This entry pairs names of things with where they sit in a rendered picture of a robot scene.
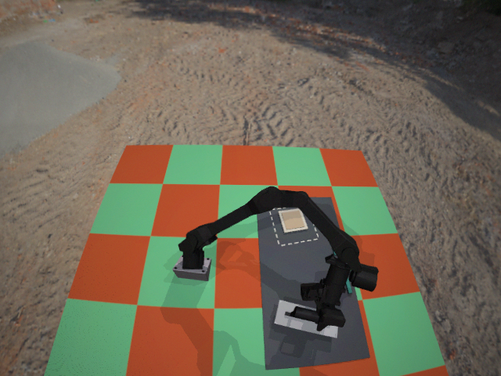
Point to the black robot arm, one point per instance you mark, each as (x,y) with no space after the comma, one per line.
(345,247)

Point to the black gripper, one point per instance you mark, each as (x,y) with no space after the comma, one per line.
(328,314)

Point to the teal small trowel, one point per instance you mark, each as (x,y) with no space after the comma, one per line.
(348,286)

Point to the beige square tile with dark centre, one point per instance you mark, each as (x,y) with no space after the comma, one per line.
(292,220)

